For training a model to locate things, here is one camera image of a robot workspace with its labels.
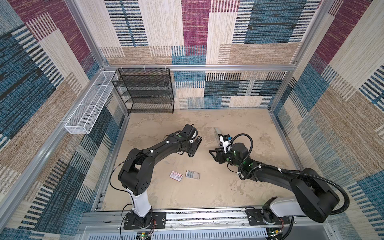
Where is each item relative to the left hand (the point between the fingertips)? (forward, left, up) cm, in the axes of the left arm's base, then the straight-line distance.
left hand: (192, 146), depth 92 cm
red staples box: (-16, +10, -7) cm, 20 cm away
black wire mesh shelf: (+41, +34, +10) cm, 54 cm away
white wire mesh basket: (-1, +51, +26) cm, 58 cm away
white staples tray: (-15, 0, -6) cm, 17 cm away
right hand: (-6, -12, +3) cm, 13 cm away
